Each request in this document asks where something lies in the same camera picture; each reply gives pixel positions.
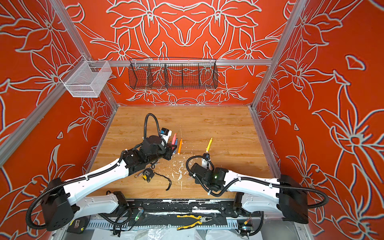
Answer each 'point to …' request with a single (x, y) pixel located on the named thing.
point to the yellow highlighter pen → (209, 145)
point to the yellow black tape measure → (78, 225)
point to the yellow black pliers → (202, 219)
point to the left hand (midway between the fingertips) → (175, 144)
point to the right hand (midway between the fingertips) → (195, 175)
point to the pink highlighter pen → (174, 140)
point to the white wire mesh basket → (86, 78)
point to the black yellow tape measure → (148, 174)
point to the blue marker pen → (176, 144)
